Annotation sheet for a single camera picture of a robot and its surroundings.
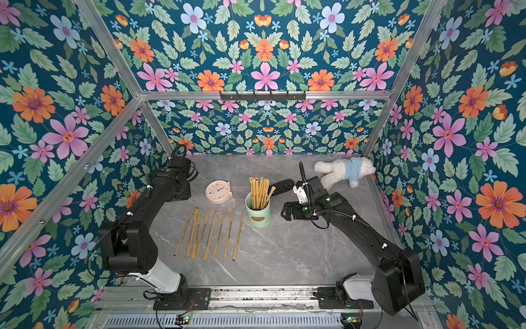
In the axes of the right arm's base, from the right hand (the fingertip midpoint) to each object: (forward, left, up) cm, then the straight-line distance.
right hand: (295, 209), depth 81 cm
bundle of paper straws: (+8, +15, +1) cm, 17 cm away
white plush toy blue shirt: (+27, -23, -7) cm, 36 cm away
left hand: (+6, +49, 0) cm, 50 cm away
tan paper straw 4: (-5, +37, -15) cm, 41 cm away
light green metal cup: (-1, +15, -7) cm, 16 cm away
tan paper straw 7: (-5, +46, -14) cm, 48 cm away
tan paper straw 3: (-5, +34, -15) cm, 37 cm away
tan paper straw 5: (-2, +41, -14) cm, 43 cm away
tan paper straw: (-6, +25, -14) cm, 29 cm away
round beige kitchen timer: (+16, +38, -11) cm, 43 cm away
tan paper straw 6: (-14, +42, -14) cm, 46 cm away
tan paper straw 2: (-8, +29, -15) cm, 34 cm away
